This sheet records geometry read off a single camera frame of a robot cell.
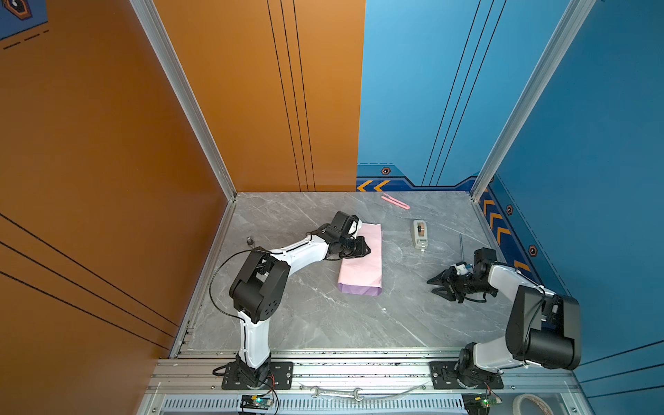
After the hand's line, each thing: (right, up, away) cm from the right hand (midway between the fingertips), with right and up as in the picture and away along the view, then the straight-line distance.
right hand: (429, 284), depth 87 cm
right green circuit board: (+7, -29, -16) cm, 34 cm away
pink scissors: (-5, +30, +30) cm, 42 cm away
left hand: (-19, +11, +4) cm, 23 cm away
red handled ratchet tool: (-66, +13, +16) cm, 69 cm away
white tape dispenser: (+2, +16, +15) cm, 22 cm away
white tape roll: (+16, -28, -19) cm, 38 cm away
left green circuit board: (-54, -28, -16) cm, 63 cm away
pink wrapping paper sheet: (-22, +3, 0) cm, 23 cm away
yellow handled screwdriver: (+18, +11, +16) cm, 26 cm away
